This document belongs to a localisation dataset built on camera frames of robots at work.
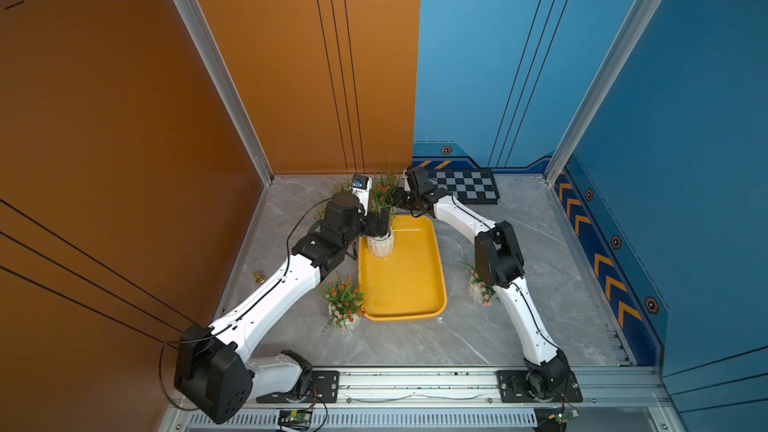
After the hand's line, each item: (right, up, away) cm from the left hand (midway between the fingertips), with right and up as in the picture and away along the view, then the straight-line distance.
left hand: (374, 200), depth 79 cm
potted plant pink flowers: (+29, -25, +3) cm, 38 cm away
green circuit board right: (+43, -52, -9) cm, 68 cm away
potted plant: (+2, +2, +16) cm, 16 cm away
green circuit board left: (-18, -52, -7) cm, 56 cm away
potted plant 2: (-7, -26, -5) cm, 27 cm away
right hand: (+5, +1, +27) cm, 27 cm away
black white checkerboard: (+34, +6, +34) cm, 48 cm away
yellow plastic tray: (+10, -25, +12) cm, 30 cm away
